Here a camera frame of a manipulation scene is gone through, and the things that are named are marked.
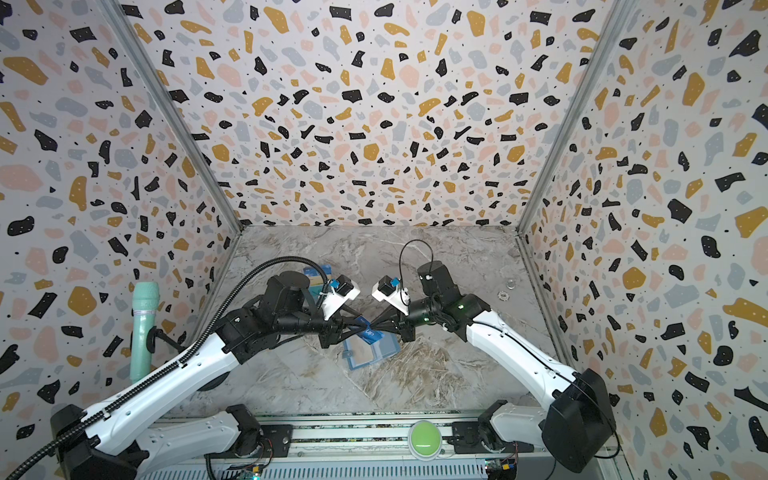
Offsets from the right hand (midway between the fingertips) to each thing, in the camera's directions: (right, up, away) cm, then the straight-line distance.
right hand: (379, 326), depth 70 cm
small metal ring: (+40, +3, +34) cm, 52 cm away
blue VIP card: (-2, -3, +1) cm, 3 cm away
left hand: (-2, +2, -3) cm, 4 cm away
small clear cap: (+43, +7, +33) cm, 54 cm away
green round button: (+11, -30, +5) cm, 32 cm away
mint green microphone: (-48, +7, -8) cm, 49 cm away
